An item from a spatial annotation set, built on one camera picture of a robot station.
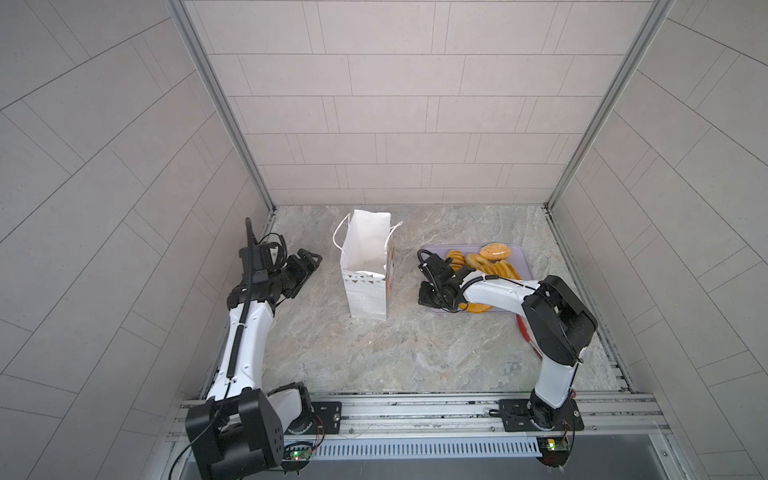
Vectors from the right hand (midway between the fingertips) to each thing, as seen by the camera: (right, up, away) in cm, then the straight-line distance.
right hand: (419, 301), depth 92 cm
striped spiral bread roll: (+14, +13, +6) cm, 20 cm away
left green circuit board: (-27, -26, -28) cm, 47 cm away
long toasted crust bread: (+25, +10, -5) cm, 27 cm away
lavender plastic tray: (+20, +13, +6) cm, 25 cm away
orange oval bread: (+13, +3, -18) cm, 22 cm away
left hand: (-27, +14, -12) cm, 33 cm away
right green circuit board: (+30, -28, -24) cm, 47 cm away
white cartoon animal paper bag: (-16, +19, -2) cm, 26 cm away
